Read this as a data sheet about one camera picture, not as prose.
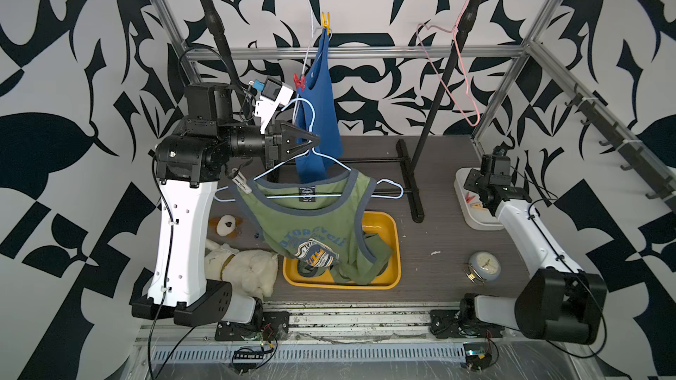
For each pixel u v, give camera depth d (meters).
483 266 0.81
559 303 0.40
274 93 0.43
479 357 0.71
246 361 0.72
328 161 0.53
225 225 0.91
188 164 0.37
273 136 0.43
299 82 0.55
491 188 0.61
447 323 0.74
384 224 0.90
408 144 1.17
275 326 0.74
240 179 0.52
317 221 0.61
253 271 0.74
